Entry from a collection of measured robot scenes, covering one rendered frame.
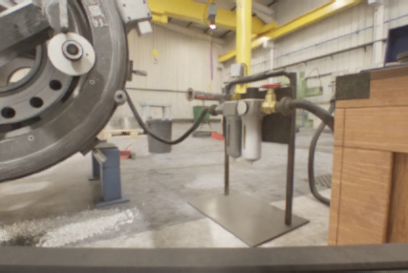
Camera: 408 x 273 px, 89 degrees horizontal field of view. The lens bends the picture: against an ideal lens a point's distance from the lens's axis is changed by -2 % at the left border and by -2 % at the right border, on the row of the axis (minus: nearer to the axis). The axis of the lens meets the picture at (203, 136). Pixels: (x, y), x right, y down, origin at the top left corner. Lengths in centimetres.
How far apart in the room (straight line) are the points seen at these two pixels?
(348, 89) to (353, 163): 13
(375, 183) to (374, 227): 7
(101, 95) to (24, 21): 24
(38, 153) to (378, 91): 76
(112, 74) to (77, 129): 19
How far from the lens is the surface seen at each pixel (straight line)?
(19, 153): 71
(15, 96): 84
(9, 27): 72
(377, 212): 47
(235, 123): 88
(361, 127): 45
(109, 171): 108
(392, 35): 67
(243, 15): 442
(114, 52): 74
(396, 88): 44
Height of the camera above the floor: 39
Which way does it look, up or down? 5 degrees down
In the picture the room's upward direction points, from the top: straight up
